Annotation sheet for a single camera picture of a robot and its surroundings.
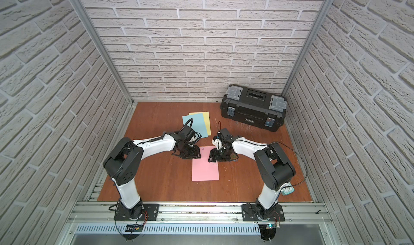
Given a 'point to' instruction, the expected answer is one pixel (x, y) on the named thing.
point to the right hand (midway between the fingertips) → (215, 159)
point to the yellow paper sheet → (207, 119)
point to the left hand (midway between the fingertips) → (200, 155)
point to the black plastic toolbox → (254, 107)
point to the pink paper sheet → (202, 169)
